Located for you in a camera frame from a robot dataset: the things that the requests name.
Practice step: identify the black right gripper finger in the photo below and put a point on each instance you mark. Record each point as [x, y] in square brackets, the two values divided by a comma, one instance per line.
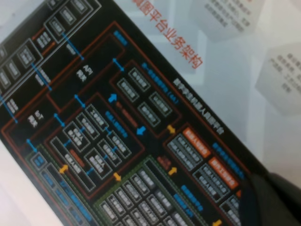
[270, 200]

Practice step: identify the white logistics brochure book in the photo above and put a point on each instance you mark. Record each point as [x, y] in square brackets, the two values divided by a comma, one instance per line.
[145, 112]

